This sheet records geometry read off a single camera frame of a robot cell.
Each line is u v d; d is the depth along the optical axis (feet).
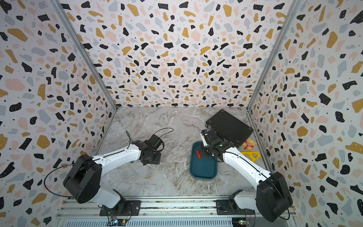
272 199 1.33
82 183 1.41
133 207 2.42
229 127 3.52
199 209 2.46
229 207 2.20
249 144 3.20
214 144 2.09
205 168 2.85
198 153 3.08
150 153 2.17
